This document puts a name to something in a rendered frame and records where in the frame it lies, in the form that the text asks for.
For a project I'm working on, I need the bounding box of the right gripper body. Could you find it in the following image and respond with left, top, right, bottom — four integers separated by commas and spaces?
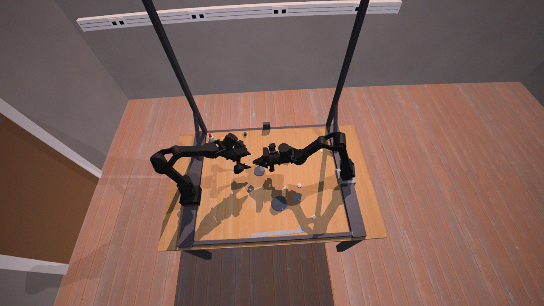
226, 140, 244, 174

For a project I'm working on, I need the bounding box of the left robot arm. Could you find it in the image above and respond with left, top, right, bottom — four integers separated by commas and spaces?
268, 132, 355, 181

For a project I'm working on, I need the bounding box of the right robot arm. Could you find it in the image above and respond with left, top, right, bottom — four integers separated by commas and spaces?
150, 133, 248, 199

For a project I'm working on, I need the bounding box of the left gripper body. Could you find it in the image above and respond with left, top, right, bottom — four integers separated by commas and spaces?
263, 147, 282, 172

